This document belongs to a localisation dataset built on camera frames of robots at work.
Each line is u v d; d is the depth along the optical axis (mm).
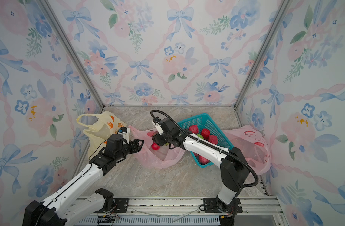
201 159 837
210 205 733
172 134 624
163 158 890
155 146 913
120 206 733
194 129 1006
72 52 860
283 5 684
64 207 428
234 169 443
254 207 748
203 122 1034
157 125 732
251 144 766
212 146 496
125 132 718
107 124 821
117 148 618
